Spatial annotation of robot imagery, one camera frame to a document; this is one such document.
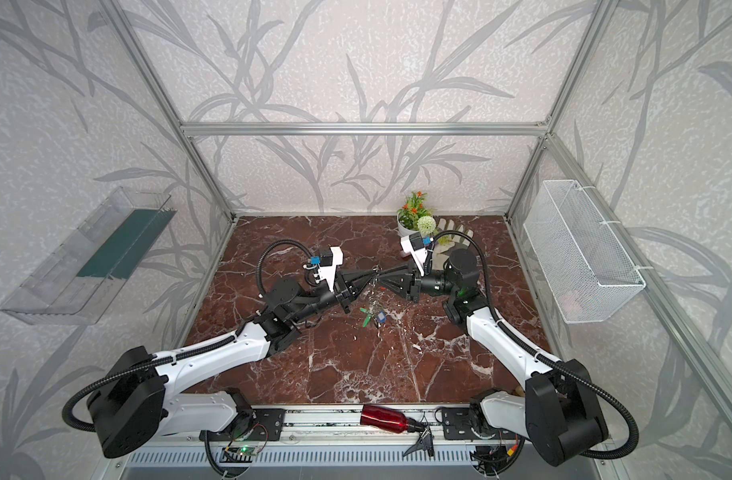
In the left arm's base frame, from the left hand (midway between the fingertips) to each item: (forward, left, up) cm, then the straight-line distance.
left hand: (377, 269), depth 66 cm
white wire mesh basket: (-2, -44, +4) cm, 44 cm away
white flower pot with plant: (+33, -11, -18) cm, 39 cm away
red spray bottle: (-25, -3, -28) cm, 38 cm away
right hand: (+1, -1, -3) cm, 4 cm away
